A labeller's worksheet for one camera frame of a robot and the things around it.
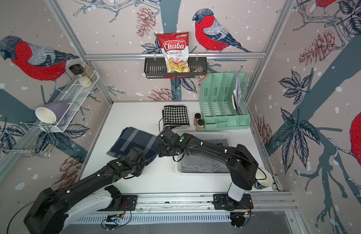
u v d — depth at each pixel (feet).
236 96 3.03
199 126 3.13
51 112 2.00
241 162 1.45
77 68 2.55
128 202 2.40
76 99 2.43
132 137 3.21
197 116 3.27
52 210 1.29
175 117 3.49
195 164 2.67
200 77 2.96
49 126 2.00
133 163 2.14
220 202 2.38
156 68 3.12
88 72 2.80
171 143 2.00
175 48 2.67
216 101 3.98
